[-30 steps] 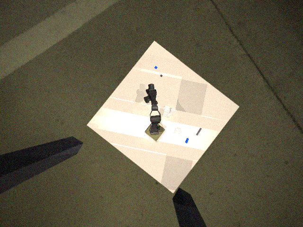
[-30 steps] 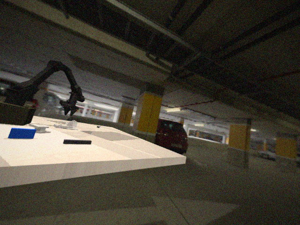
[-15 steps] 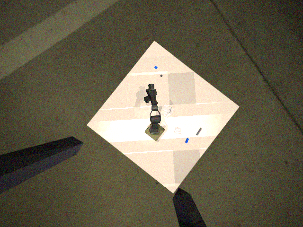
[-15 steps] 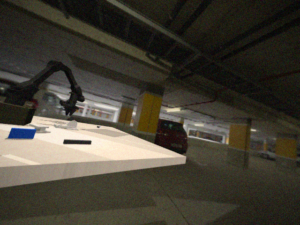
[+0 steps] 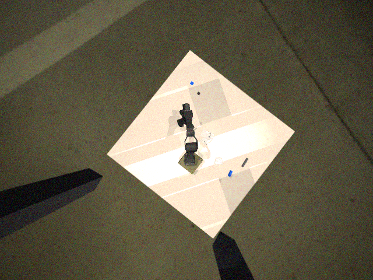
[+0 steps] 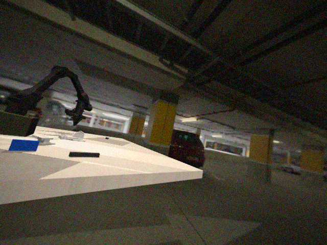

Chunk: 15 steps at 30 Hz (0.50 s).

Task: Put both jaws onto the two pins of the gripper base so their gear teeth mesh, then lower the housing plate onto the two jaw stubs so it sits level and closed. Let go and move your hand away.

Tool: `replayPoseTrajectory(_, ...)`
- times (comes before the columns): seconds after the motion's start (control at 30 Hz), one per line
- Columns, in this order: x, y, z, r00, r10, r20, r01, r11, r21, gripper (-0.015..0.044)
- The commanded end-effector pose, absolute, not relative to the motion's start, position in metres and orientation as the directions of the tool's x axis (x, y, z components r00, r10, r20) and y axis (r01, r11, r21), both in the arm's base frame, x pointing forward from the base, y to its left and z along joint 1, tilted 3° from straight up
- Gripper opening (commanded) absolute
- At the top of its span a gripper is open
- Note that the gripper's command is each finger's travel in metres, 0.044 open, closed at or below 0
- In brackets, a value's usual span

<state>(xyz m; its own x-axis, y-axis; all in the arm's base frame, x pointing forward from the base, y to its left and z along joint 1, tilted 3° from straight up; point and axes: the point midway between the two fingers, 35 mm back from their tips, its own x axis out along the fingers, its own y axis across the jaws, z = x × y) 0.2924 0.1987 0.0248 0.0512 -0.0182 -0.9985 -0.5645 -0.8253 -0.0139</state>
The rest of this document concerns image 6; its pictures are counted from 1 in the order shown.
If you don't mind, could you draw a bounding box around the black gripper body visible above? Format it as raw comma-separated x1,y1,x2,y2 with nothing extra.
66,107,86,119

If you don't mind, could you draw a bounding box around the black flat bar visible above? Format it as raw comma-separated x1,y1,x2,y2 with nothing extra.
69,152,100,157

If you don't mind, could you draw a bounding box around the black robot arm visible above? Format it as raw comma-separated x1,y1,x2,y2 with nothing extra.
3,65,92,115

